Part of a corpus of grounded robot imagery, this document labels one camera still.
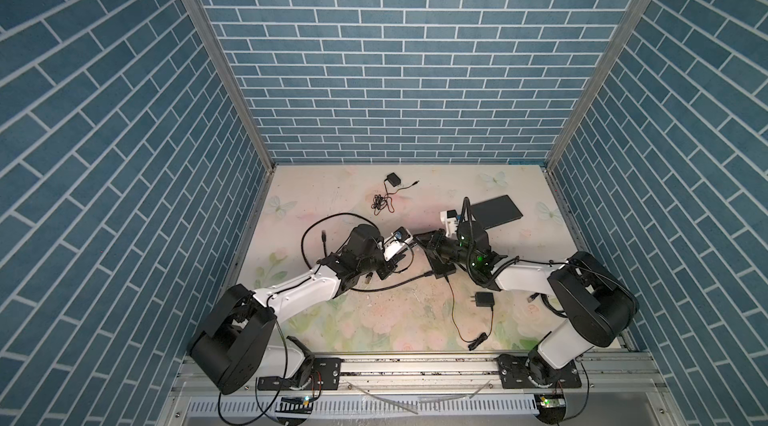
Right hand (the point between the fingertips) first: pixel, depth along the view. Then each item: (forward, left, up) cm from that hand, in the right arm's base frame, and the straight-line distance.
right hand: (410, 235), depth 84 cm
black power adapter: (+22, +10, -12) cm, 27 cm away
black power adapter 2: (-12, -21, -13) cm, 27 cm away
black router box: (+22, -30, -15) cm, 41 cm away
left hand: (-3, +2, -4) cm, 5 cm away
